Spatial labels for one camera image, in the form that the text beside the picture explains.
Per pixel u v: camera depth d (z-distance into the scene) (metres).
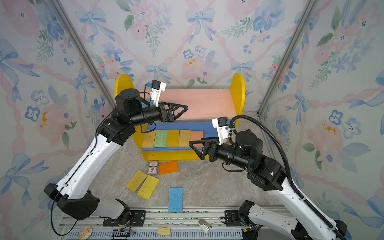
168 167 0.90
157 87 0.52
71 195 0.38
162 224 0.73
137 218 0.74
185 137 0.85
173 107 0.50
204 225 0.70
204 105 0.70
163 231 0.70
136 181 0.84
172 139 0.86
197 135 0.85
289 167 0.37
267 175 0.39
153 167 0.90
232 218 0.73
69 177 0.40
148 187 0.82
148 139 0.85
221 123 0.48
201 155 0.47
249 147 0.38
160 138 0.86
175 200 0.78
